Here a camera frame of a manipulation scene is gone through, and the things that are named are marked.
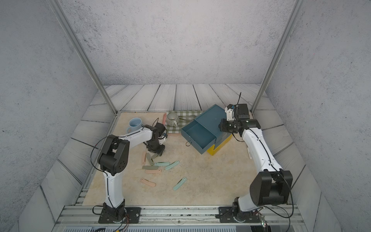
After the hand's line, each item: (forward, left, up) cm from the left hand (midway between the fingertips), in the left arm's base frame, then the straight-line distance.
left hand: (160, 153), depth 97 cm
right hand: (+4, -37, +24) cm, 44 cm away
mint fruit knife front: (-20, -13, +1) cm, 24 cm away
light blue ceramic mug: (+22, +21, +5) cm, 31 cm away
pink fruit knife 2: (-12, +3, 0) cm, 13 cm away
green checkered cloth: (+32, -16, 0) cm, 36 cm away
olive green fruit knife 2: (-9, +6, -1) cm, 11 cm away
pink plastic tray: (+30, +1, -1) cm, 30 cm away
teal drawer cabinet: (+10, -32, +22) cm, 40 cm away
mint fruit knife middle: (-8, -10, +1) cm, 13 cm away
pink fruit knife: (-4, +10, +1) cm, 11 cm away
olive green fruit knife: (-4, +7, 0) cm, 8 cm away
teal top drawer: (0, -24, +18) cm, 30 cm away
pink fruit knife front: (-19, +6, 0) cm, 19 cm away
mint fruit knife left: (-7, -2, 0) cm, 8 cm away
